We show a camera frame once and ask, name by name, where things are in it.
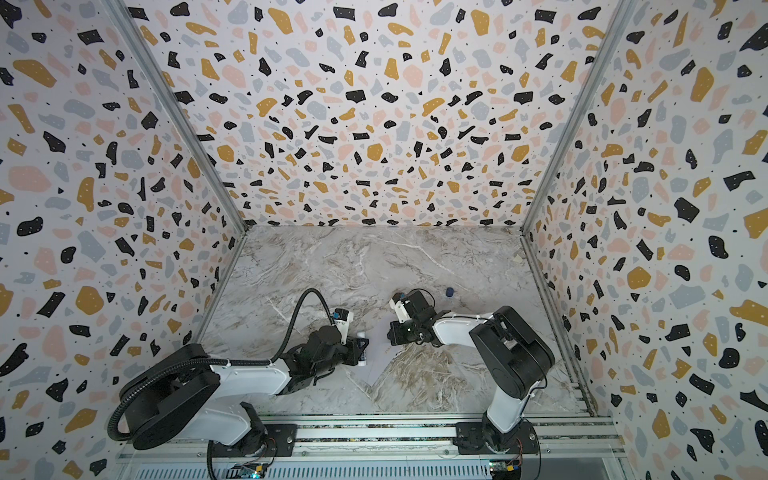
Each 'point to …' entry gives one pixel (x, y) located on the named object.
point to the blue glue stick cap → (449, 292)
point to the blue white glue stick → (361, 334)
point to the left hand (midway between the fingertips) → (368, 338)
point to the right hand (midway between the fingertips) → (382, 332)
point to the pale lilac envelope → (379, 352)
